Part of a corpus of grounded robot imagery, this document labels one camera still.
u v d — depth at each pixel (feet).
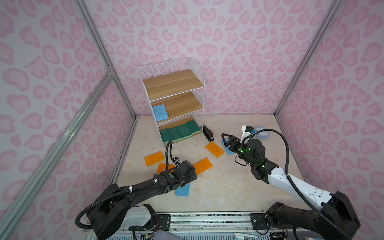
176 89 2.51
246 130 2.30
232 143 2.24
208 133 3.41
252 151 1.91
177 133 3.50
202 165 3.10
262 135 3.39
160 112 2.83
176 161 2.51
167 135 3.44
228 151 2.26
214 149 3.22
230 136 2.30
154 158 3.27
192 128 3.50
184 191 2.69
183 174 2.15
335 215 1.30
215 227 2.36
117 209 1.33
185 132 3.52
